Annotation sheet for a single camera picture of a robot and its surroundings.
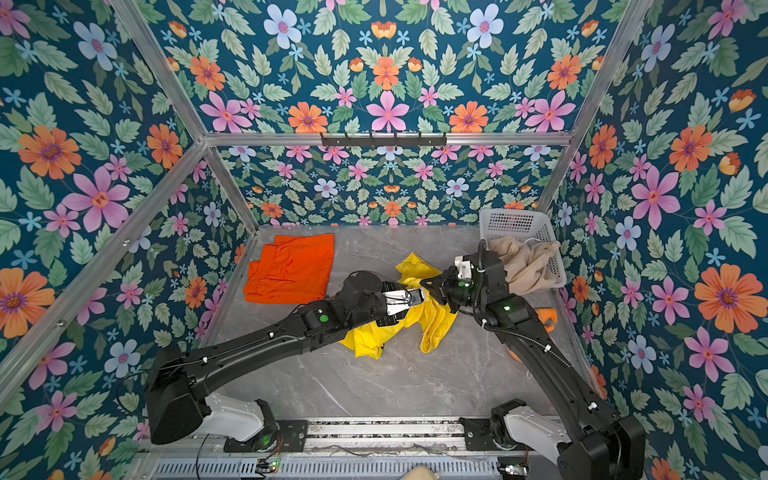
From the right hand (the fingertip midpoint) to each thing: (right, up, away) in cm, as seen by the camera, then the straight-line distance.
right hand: (419, 279), depth 71 cm
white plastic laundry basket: (+45, +17, +44) cm, 65 cm away
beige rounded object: (0, -43, -6) cm, 43 cm away
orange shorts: (-43, +1, +35) cm, 56 cm away
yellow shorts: (+5, -11, +10) cm, 16 cm away
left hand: (-2, -2, +1) cm, 3 cm away
